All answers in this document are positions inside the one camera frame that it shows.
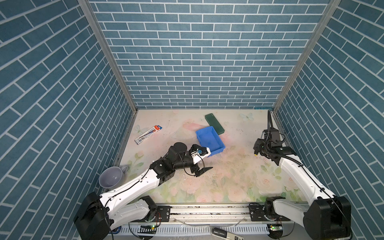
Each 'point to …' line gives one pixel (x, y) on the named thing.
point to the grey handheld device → (224, 235)
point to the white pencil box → (155, 129)
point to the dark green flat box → (213, 122)
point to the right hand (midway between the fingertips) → (256, 142)
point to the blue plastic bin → (208, 137)
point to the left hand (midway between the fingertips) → (208, 158)
